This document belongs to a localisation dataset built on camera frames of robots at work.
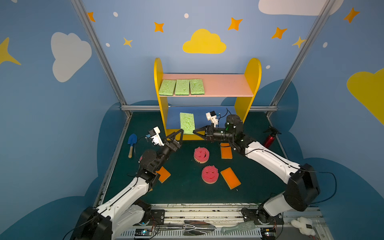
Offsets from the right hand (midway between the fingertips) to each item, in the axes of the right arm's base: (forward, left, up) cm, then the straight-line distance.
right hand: (194, 131), depth 70 cm
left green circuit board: (-38, +23, -32) cm, 55 cm away
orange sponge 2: (-9, -22, -33) cm, 40 cm away
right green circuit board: (-35, -38, -34) cm, 62 cm away
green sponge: (+5, +4, +1) cm, 7 cm away
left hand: (0, +8, -1) cm, 8 cm away
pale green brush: (-33, -25, -30) cm, 51 cm away
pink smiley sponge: (+4, -4, -30) cm, 30 cm away
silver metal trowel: (-35, 0, -31) cm, 47 cm away
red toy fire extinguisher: (+16, -49, -25) cm, 57 cm away
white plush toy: (-32, -54, -30) cm, 70 cm away
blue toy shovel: (+14, +45, -31) cm, 57 cm away
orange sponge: (-10, +18, -31) cm, 37 cm away
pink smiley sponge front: (-9, -9, -29) cm, 32 cm away
